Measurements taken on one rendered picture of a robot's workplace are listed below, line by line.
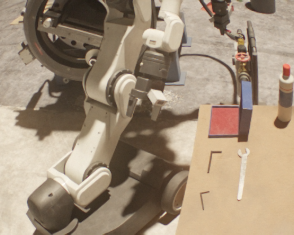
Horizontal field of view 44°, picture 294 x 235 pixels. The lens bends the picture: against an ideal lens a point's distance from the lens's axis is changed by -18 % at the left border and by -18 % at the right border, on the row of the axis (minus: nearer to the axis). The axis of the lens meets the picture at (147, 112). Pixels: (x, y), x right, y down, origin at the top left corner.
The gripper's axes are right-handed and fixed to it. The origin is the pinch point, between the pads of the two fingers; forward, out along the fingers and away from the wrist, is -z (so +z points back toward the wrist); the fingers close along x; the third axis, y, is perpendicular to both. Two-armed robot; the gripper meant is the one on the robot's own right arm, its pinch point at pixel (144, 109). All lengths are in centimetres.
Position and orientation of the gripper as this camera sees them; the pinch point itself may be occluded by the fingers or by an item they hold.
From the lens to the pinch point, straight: 137.4
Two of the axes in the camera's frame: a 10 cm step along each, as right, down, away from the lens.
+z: 2.5, -9.6, -1.1
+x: 7.1, 1.0, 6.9
